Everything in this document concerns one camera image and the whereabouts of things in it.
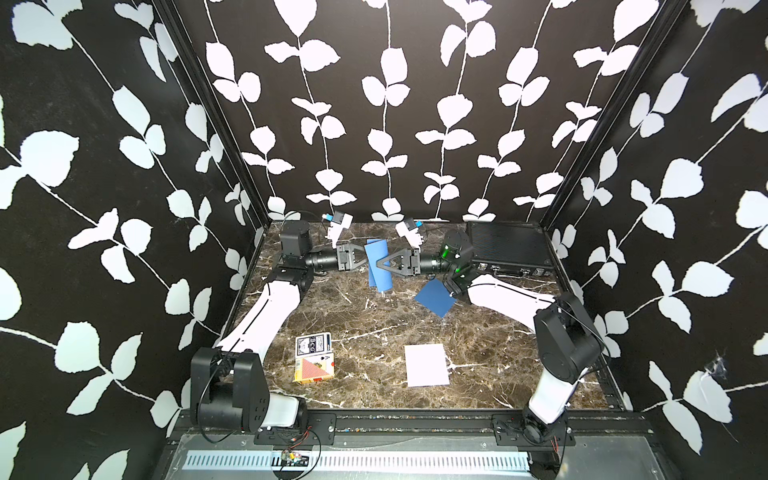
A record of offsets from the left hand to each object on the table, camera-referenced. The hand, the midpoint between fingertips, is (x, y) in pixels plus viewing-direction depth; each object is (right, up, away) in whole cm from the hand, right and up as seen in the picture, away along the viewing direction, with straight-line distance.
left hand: (376, 254), depth 72 cm
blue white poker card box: (-20, -27, +15) cm, 37 cm away
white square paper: (+14, -32, +12) cm, 37 cm away
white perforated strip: (-26, -50, -2) cm, 56 cm away
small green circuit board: (-20, -50, -1) cm, 53 cm away
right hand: (+1, -3, -2) cm, 4 cm away
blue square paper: (0, +1, -1) cm, 2 cm away
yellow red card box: (-19, -33, +11) cm, 39 cm away
